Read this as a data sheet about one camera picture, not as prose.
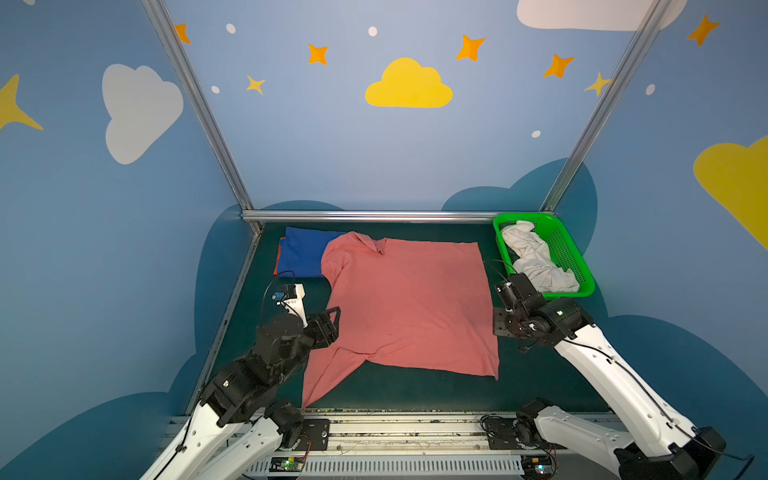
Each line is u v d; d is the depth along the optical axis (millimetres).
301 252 1096
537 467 708
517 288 564
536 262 1066
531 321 509
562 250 1079
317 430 749
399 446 733
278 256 1102
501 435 745
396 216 1148
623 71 787
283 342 459
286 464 707
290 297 574
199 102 840
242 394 436
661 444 380
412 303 981
